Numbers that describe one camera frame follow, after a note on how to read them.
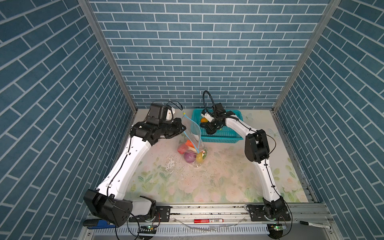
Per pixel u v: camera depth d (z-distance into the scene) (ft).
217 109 2.79
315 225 2.32
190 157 2.91
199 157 2.78
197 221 2.36
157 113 1.74
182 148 2.93
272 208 2.11
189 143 3.25
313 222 2.36
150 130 1.58
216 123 3.00
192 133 2.83
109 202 1.19
